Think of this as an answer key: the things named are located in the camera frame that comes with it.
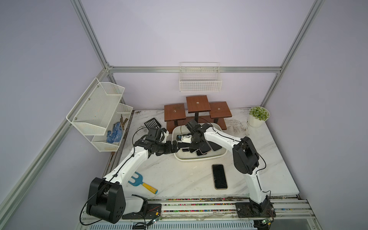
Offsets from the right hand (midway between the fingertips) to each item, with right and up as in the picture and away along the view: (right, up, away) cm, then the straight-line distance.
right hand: (193, 143), depth 96 cm
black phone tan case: (+16, -20, -11) cm, 28 cm away
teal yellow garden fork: (-33, -21, -12) cm, 41 cm away
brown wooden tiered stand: (+3, +24, -4) cm, 24 cm away
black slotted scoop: (-32, +14, +15) cm, 37 cm away
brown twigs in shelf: (-48, +14, -2) cm, 50 cm away
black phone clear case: (-9, +5, -12) cm, 16 cm away
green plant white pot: (+45, +19, +2) cm, 49 cm away
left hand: (-13, -3, -13) cm, 18 cm away
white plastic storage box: (-7, -8, -2) cm, 11 cm away
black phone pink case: (+7, -3, -3) cm, 8 cm away
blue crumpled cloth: (-48, +6, -9) cm, 50 cm away
